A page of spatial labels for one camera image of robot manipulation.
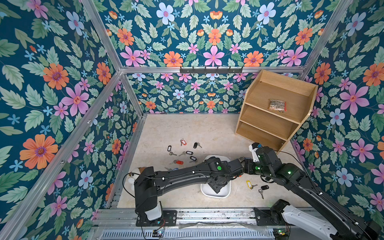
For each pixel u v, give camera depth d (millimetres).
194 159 951
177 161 932
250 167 650
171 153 980
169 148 1009
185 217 750
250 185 841
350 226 392
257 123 949
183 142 1039
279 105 778
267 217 728
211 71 932
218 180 514
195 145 1014
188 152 985
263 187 828
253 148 684
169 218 740
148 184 465
